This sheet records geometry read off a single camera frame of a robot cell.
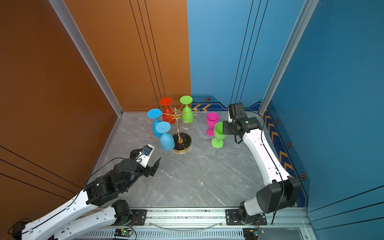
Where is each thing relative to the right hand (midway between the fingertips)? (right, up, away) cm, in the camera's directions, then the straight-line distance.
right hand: (227, 126), depth 80 cm
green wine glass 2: (-22, +8, +12) cm, 26 cm away
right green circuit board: (+10, -50, -10) cm, 52 cm away
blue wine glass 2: (-32, -7, -2) cm, 33 cm away
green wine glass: (-5, -3, -3) cm, 7 cm away
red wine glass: (-32, +7, +3) cm, 33 cm away
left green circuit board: (-51, -51, -9) cm, 73 cm away
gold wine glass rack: (-26, -10, +20) cm, 34 cm away
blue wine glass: (-39, +7, -1) cm, 39 cm away
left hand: (-37, -12, -10) cm, 40 cm away
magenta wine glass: (-6, +5, +18) cm, 20 cm away
